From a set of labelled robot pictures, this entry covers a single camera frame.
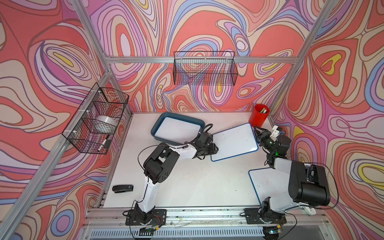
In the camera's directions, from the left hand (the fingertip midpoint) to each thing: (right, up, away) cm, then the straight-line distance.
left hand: (218, 151), depth 95 cm
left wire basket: (-65, +15, -23) cm, 70 cm away
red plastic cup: (+30, +24, +8) cm, 39 cm away
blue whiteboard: (-28, +13, +12) cm, 33 cm away
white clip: (+42, -26, -21) cm, 54 cm away
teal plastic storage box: (-38, +25, +16) cm, 48 cm away
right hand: (+19, +14, -7) cm, 25 cm away
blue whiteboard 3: (+27, -16, -10) cm, 33 cm away
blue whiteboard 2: (+11, +6, +2) cm, 13 cm away
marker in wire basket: (-60, +10, -21) cm, 64 cm away
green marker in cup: (+34, +28, +11) cm, 45 cm away
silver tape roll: (-59, +20, -22) cm, 66 cm away
